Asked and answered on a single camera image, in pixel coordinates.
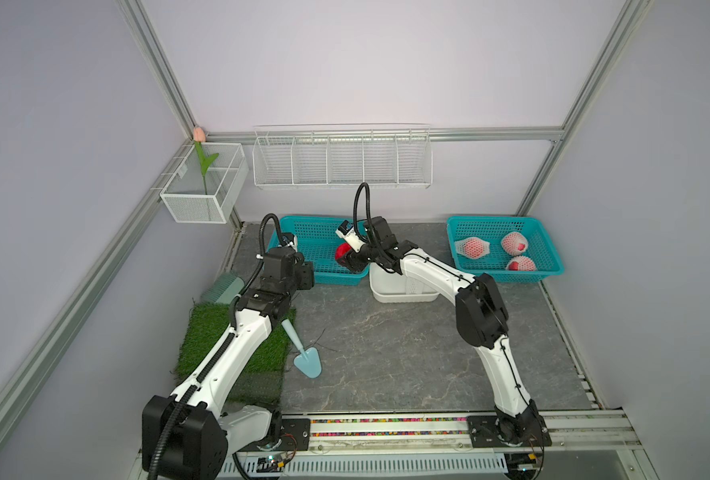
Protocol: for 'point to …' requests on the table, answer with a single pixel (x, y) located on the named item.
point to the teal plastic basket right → (541, 248)
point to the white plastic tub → (391, 287)
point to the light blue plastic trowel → (309, 360)
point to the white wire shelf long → (342, 158)
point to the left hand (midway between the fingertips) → (300, 265)
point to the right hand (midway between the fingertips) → (344, 249)
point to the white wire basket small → (185, 192)
